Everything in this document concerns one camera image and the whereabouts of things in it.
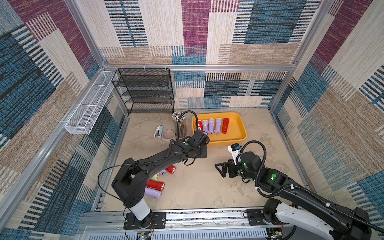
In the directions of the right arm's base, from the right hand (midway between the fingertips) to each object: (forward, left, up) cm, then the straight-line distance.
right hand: (224, 165), depth 77 cm
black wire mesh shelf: (+58, +47, +4) cm, 75 cm away
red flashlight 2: (-6, +36, -10) cm, 38 cm away
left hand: (+10, +9, -3) cm, 13 cm away
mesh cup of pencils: (+28, +23, -5) cm, 37 cm away
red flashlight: (+3, +29, -10) cm, 31 cm away
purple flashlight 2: (-9, +37, -12) cm, 40 cm away
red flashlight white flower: (+35, +11, -10) cm, 38 cm away
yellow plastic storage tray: (+30, -14, -15) cm, 37 cm away
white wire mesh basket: (+29, +82, +6) cm, 87 cm away
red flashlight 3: (+34, -6, -10) cm, 36 cm away
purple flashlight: (+1, +33, -10) cm, 34 cm away
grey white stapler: (+29, +40, -11) cm, 51 cm away
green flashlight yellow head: (-2, +36, -10) cm, 38 cm away
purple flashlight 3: (+37, +3, -10) cm, 38 cm away
